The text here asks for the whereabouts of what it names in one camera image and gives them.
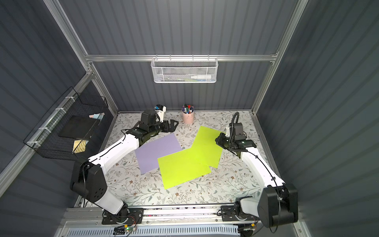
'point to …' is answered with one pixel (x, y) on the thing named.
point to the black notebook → (77, 127)
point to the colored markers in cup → (187, 109)
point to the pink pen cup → (188, 119)
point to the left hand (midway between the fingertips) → (174, 123)
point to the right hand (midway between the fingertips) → (216, 140)
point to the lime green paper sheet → (181, 167)
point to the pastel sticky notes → (97, 116)
